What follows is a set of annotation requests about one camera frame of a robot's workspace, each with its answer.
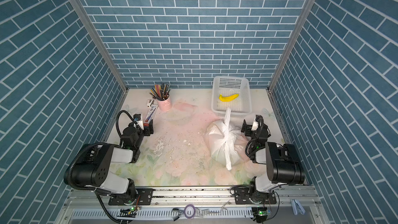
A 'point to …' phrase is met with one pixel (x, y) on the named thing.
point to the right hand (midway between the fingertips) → (252, 119)
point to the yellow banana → (228, 98)
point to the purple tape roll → (189, 211)
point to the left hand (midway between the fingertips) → (145, 119)
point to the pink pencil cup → (165, 105)
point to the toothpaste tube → (151, 113)
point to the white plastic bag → (227, 143)
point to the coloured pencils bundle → (160, 92)
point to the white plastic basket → (233, 92)
